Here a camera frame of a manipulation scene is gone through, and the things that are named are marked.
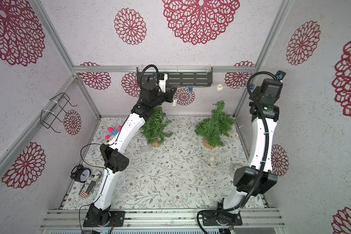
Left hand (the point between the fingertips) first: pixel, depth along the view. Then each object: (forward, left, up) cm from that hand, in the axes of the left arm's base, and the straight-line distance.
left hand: (177, 89), depth 81 cm
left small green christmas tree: (-17, +12, -13) cm, 25 cm away
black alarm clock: (-37, +55, -29) cm, 73 cm away
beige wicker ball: (-24, -23, -36) cm, 49 cm away
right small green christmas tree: (-18, -21, -13) cm, 31 cm away
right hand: (-10, -41, +9) cm, 43 cm away
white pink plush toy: (-5, +46, -33) cm, 57 cm away
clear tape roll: (-31, -35, -36) cm, 59 cm away
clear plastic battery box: (-17, +21, -36) cm, 45 cm away
